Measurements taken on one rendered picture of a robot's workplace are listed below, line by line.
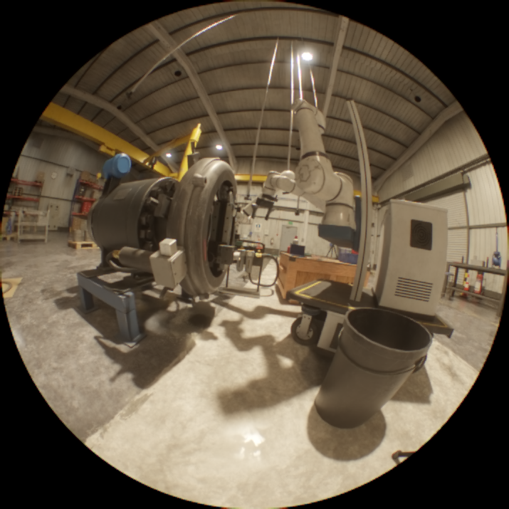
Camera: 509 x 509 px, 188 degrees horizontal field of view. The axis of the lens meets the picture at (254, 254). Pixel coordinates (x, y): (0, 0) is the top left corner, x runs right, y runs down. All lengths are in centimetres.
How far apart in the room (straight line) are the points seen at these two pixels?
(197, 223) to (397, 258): 83
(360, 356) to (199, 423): 49
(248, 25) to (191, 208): 791
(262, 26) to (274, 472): 861
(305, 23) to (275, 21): 102
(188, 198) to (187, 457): 79
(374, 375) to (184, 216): 70
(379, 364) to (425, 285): 51
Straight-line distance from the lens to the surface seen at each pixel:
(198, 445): 56
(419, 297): 85
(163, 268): 49
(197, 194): 56
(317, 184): 66
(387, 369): 44
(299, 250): 170
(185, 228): 54
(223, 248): 81
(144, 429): 60
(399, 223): 81
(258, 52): 862
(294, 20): 797
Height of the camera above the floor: 54
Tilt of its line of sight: 4 degrees down
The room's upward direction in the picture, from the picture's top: 8 degrees clockwise
